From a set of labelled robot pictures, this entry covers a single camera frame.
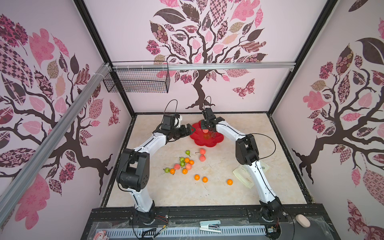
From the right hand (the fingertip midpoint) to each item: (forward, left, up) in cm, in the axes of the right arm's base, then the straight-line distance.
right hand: (205, 121), depth 108 cm
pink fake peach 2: (-24, +3, -3) cm, 24 cm away
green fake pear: (-24, +12, -4) cm, 27 cm away
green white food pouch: (-39, -20, -1) cm, 44 cm away
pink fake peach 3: (-29, +3, -3) cm, 29 cm away
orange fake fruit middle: (-42, +2, -4) cm, 42 cm away
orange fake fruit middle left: (-40, +6, -4) cm, 41 cm away
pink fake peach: (-9, 0, +1) cm, 9 cm away
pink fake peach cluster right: (-34, +12, -3) cm, 36 cm away
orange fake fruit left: (-37, +21, -4) cm, 42 cm away
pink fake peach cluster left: (-33, +19, -4) cm, 39 cm away
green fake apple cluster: (-31, +16, -4) cm, 35 cm away
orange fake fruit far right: (-44, -12, -4) cm, 45 cm away
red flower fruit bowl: (-13, -3, -5) cm, 14 cm away
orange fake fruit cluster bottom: (-37, +14, -4) cm, 40 cm away
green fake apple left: (-36, +25, -3) cm, 44 cm away
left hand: (-17, +10, +9) cm, 21 cm away
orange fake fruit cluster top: (-30, +10, -4) cm, 32 cm away
